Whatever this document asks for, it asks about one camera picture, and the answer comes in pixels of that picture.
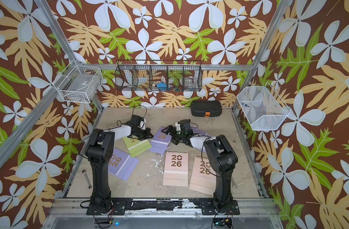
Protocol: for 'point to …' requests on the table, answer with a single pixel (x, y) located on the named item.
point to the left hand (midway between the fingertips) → (154, 134)
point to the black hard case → (207, 109)
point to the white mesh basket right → (265, 110)
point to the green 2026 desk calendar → (136, 146)
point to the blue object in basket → (162, 86)
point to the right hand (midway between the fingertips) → (163, 134)
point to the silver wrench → (90, 186)
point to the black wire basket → (180, 76)
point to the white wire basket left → (78, 84)
